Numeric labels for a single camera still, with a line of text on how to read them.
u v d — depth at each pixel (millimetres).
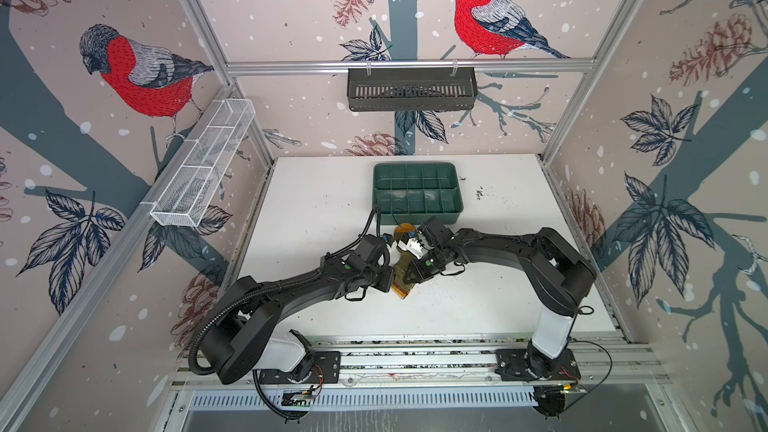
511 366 729
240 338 417
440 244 738
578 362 754
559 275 482
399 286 856
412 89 1041
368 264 684
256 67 1045
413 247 848
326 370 732
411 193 1178
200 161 776
